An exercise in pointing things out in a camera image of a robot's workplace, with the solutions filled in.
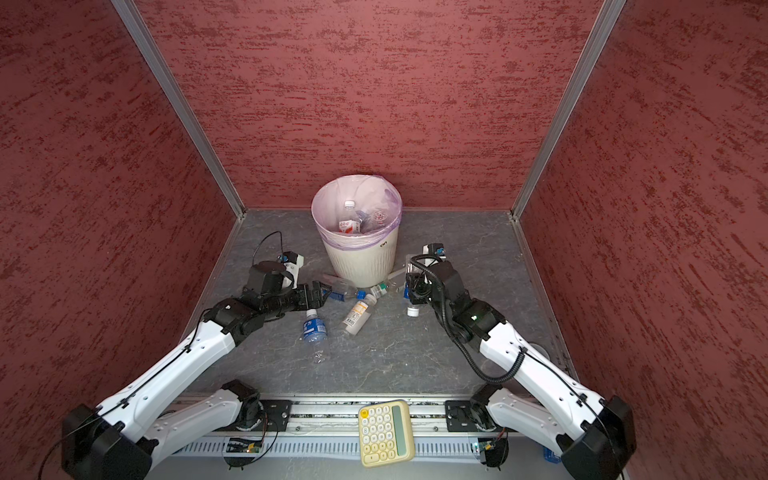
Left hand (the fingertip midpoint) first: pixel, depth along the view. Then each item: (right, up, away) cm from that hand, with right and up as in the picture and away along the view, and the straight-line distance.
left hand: (318, 296), depth 79 cm
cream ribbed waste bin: (+11, +7, +8) cm, 16 cm away
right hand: (+25, +4, -2) cm, 26 cm away
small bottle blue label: (+15, +22, +13) cm, 29 cm away
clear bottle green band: (+16, -1, +16) cm, 22 cm away
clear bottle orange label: (+10, -7, +8) cm, 15 cm away
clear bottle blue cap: (+5, -1, +13) cm, 14 cm away
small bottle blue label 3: (-2, -12, +4) cm, 13 cm away
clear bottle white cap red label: (+7, +21, +13) cm, 26 cm away
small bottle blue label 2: (+25, -2, -3) cm, 26 cm away
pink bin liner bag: (+13, +30, +15) cm, 36 cm away
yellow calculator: (+19, -31, -9) cm, 37 cm away
